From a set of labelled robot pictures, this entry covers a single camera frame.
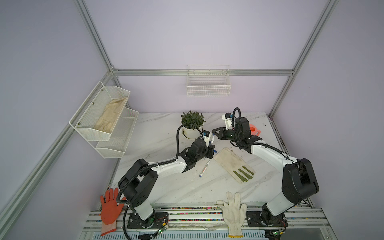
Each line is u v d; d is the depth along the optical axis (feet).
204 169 2.97
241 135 2.26
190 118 3.06
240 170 2.97
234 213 2.50
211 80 3.12
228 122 2.57
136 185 1.47
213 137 2.76
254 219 2.41
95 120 2.50
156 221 2.46
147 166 1.58
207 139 2.52
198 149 2.17
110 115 2.62
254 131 3.19
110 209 2.50
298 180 1.49
